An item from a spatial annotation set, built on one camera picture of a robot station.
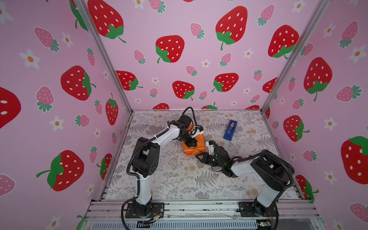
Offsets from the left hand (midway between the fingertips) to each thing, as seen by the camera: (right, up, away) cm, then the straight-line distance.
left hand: (196, 144), depth 92 cm
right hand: (-2, -8, -6) cm, 10 cm away
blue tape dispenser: (+25, +9, +11) cm, 29 cm away
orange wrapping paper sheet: (+2, -3, -1) cm, 3 cm away
